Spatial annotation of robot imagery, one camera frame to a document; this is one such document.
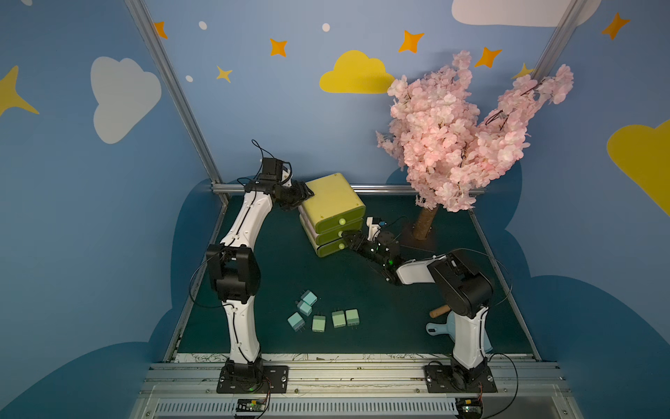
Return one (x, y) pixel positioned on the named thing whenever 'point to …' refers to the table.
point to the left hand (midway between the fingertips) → (308, 193)
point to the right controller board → (469, 408)
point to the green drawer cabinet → (334, 209)
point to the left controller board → (250, 405)
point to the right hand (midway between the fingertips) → (346, 233)
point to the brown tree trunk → (424, 223)
